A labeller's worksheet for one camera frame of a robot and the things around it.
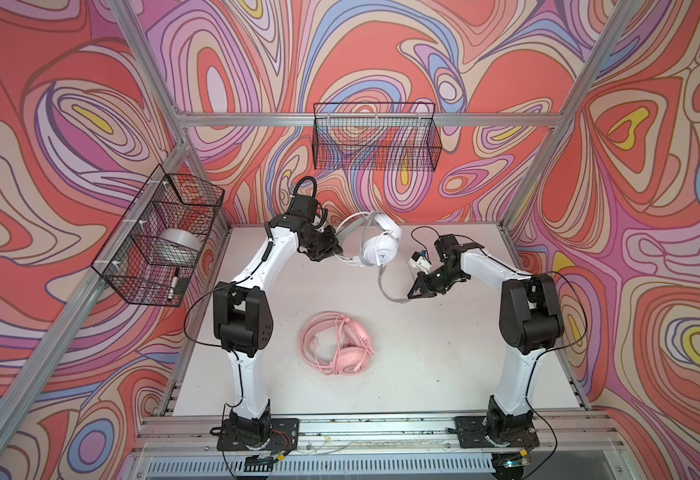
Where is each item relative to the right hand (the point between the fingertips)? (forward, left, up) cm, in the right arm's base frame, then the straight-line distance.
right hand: (414, 300), depth 92 cm
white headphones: (+3, +12, +25) cm, 28 cm away
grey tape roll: (+4, +62, +27) cm, 67 cm away
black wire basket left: (+1, +67, +27) cm, 72 cm away
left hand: (+12, +21, +14) cm, 28 cm away
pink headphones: (-17, +19, +4) cm, 26 cm away
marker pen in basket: (-5, +64, +21) cm, 67 cm away
